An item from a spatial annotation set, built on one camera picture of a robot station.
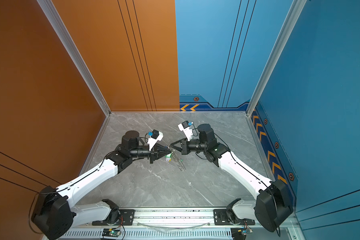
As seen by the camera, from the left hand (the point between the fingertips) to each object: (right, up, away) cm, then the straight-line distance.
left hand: (170, 151), depth 72 cm
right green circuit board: (+35, -38, -2) cm, 52 cm away
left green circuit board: (-28, -39, -1) cm, 48 cm away
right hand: (0, +2, -1) cm, 3 cm away
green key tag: (-1, -4, +2) cm, 4 cm away
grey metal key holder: (+4, -9, +12) cm, 16 cm away
